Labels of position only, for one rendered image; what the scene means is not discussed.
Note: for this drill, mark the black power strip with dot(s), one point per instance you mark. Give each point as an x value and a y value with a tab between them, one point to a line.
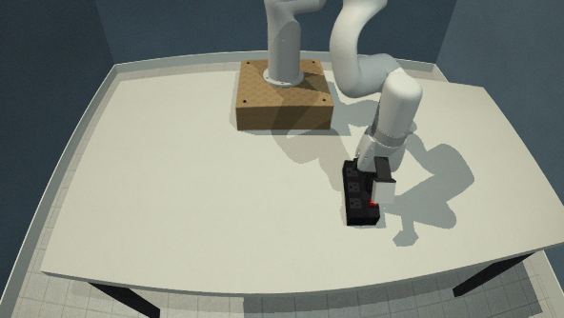
360	209

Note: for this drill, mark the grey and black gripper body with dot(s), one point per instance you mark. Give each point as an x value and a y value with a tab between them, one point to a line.
369	147

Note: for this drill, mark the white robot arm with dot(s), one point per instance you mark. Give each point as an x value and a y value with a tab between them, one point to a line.
400	94

